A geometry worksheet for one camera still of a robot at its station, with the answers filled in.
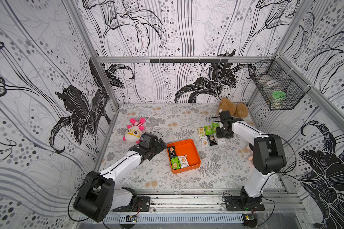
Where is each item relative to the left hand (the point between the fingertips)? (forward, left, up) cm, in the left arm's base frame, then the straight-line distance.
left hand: (163, 150), depth 88 cm
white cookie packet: (+8, -28, -4) cm, 29 cm away
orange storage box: (+4, -15, -3) cm, 16 cm away
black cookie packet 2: (+10, -32, -3) cm, 34 cm away
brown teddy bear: (+32, -54, +4) cm, 63 cm away
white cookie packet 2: (-6, -13, -2) cm, 14 cm away
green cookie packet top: (+19, -31, -4) cm, 36 cm away
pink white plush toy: (+11, +20, +2) cm, 23 cm away
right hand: (+15, -40, 0) cm, 42 cm away
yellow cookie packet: (+18, -26, -3) cm, 32 cm away
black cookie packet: (0, -6, -2) cm, 6 cm away
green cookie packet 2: (-7, -8, -1) cm, 11 cm away
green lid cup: (+22, -64, +29) cm, 73 cm away
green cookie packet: (+23, -36, -3) cm, 43 cm away
